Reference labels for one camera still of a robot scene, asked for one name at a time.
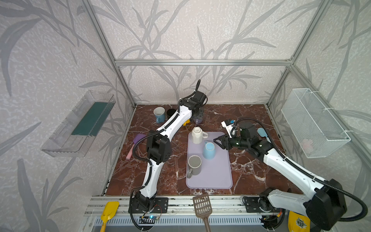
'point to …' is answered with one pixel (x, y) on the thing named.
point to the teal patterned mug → (159, 112)
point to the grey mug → (194, 164)
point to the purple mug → (198, 121)
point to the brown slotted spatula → (203, 208)
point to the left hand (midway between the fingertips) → (199, 110)
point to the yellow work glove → (298, 223)
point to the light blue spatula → (262, 133)
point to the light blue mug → (209, 151)
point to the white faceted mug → (198, 134)
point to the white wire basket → (312, 124)
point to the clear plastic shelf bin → (75, 131)
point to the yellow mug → (187, 122)
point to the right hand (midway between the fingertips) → (216, 134)
